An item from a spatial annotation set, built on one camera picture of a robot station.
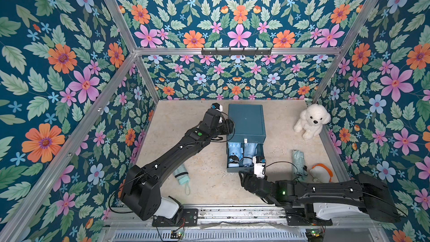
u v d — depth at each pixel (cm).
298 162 86
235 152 82
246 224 72
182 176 83
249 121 80
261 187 55
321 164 86
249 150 82
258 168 68
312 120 89
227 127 71
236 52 93
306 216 65
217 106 73
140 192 41
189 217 74
